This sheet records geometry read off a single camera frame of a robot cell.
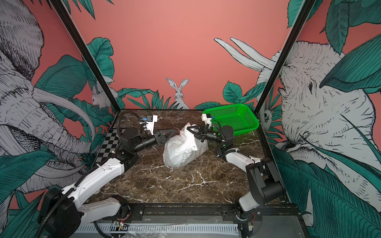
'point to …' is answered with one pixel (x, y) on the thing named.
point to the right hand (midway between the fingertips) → (187, 130)
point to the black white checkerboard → (110, 144)
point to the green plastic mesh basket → (238, 116)
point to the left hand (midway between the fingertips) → (174, 130)
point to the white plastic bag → (181, 148)
